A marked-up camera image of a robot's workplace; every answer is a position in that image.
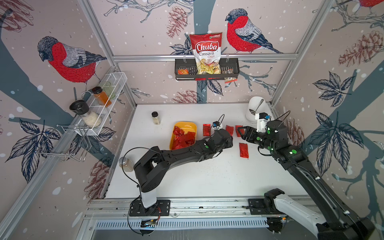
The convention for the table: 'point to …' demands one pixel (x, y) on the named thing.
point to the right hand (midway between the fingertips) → (240, 128)
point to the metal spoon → (254, 112)
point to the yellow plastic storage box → (186, 126)
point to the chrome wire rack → (69, 141)
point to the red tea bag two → (230, 130)
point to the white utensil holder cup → (256, 104)
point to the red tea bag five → (243, 150)
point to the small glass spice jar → (156, 118)
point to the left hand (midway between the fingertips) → (235, 137)
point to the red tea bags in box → (181, 140)
